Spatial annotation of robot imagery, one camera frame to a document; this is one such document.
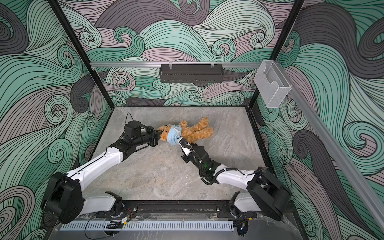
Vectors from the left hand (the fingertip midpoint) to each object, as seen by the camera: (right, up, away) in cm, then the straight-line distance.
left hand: (166, 128), depth 79 cm
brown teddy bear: (+19, -1, +5) cm, 19 cm away
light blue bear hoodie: (+4, -3, -2) cm, 5 cm away
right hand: (+8, -9, +3) cm, 12 cm away
